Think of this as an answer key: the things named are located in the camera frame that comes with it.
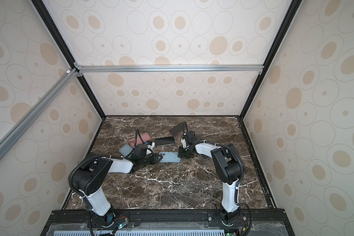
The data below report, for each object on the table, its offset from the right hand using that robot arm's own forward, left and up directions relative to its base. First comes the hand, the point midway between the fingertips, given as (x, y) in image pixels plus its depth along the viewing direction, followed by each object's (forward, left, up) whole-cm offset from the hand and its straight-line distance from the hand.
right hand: (179, 155), depth 97 cm
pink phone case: (+15, +24, +1) cm, 28 cm away
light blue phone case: (-1, +7, 0) cm, 7 cm away
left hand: (-2, +9, +4) cm, 10 cm away
